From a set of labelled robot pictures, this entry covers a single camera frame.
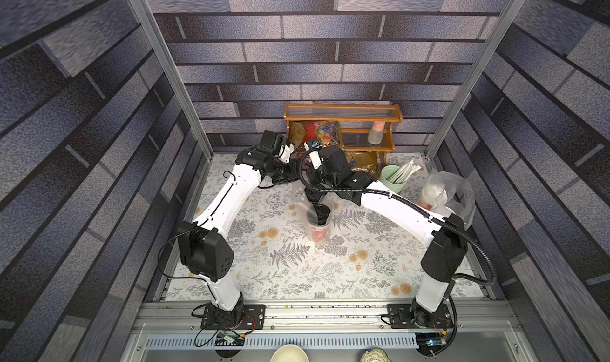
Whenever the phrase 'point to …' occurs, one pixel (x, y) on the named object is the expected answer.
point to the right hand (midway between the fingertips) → (309, 160)
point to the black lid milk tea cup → (318, 221)
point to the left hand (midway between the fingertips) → (303, 173)
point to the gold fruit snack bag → (365, 159)
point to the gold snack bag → (296, 132)
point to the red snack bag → (326, 132)
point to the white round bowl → (289, 352)
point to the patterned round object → (375, 355)
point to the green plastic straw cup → (386, 172)
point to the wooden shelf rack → (364, 127)
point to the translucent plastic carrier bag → (446, 194)
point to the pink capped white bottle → (376, 134)
